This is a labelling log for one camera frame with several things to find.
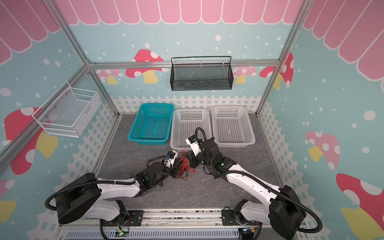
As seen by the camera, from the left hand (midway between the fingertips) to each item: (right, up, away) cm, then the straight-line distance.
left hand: (181, 162), depth 84 cm
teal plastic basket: (-25, +22, +29) cm, 44 cm away
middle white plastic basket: (-1, +23, +29) cm, 37 cm away
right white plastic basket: (+35, +21, +29) cm, 50 cm away
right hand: (+2, +6, -7) cm, 10 cm away
